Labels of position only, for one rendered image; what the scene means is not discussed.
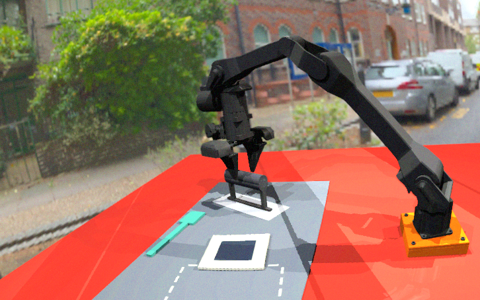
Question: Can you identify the grey flat mat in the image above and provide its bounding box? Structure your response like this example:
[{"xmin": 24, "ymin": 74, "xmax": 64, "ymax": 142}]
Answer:
[{"xmin": 92, "ymin": 180, "xmax": 330, "ymax": 300}]

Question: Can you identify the teal small trowel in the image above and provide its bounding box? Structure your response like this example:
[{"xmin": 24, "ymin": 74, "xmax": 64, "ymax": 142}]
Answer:
[{"xmin": 146, "ymin": 211, "xmax": 206, "ymax": 257}]

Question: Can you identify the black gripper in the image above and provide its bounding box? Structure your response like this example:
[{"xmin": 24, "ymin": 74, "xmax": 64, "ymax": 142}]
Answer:
[{"xmin": 201, "ymin": 110, "xmax": 275, "ymax": 180}]

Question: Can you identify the white square tile with dark centre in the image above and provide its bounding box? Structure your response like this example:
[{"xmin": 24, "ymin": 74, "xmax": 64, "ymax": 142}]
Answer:
[{"xmin": 198, "ymin": 234, "xmax": 270, "ymax": 270}]

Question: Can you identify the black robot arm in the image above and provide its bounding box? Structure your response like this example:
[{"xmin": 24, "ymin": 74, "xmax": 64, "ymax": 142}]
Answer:
[{"xmin": 196, "ymin": 35, "xmax": 454, "ymax": 240}]

